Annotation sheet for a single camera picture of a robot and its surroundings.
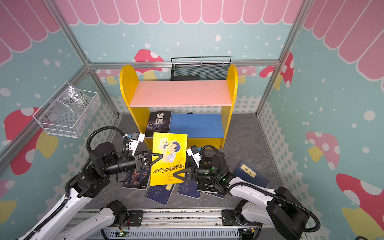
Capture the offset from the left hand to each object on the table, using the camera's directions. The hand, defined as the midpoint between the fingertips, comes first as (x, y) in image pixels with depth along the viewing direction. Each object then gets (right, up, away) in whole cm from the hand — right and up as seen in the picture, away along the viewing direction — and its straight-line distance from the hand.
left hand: (161, 161), depth 59 cm
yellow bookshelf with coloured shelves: (+18, +12, +30) cm, 37 cm away
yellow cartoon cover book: (+5, +5, +2) cm, 7 cm away
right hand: (+5, -6, +5) cm, 9 cm away
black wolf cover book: (-10, +17, +35) cm, 41 cm away
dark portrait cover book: (-21, -17, +26) cm, 38 cm away
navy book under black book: (+25, -23, +22) cm, 41 cm away
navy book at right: (+43, -13, +29) cm, 54 cm away
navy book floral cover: (+10, -21, +24) cm, 33 cm away
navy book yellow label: (-5, -23, +22) cm, 32 cm away
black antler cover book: (+19, -18, +24) cm, 36 cm away
